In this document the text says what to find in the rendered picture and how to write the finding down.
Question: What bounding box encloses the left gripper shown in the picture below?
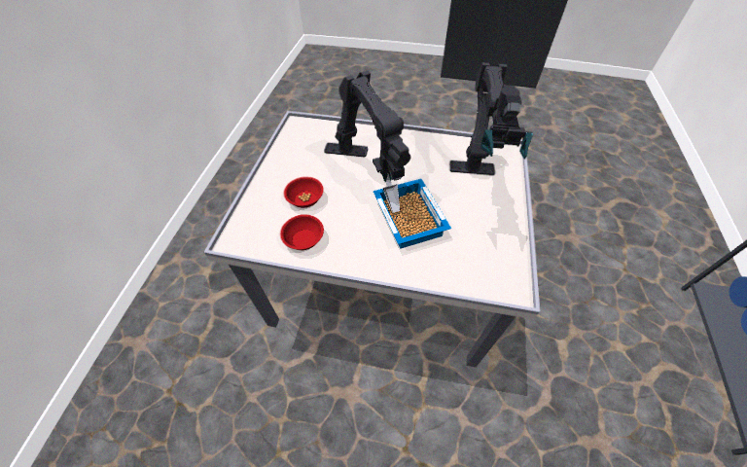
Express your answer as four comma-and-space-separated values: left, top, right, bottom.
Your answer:
480, 126, 533, 159

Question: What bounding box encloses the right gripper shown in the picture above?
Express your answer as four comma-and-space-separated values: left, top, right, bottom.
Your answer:
373, 151, 392, 182

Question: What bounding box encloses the grey table edge rim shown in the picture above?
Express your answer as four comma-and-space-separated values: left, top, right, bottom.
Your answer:
204, 111, 540, 314

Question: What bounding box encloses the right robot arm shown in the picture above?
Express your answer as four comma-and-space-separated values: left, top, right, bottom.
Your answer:
324, 70, 411, 181

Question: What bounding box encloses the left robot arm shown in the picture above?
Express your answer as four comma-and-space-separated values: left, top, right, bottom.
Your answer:
449, 62, 521, 176

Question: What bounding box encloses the blue dog food box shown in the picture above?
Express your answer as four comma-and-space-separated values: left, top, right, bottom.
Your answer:
373, 179, 451, 248

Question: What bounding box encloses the red bowl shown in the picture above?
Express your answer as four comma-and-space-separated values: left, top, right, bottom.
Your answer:
280, 215, 324, 250
284, 177, 324, 208

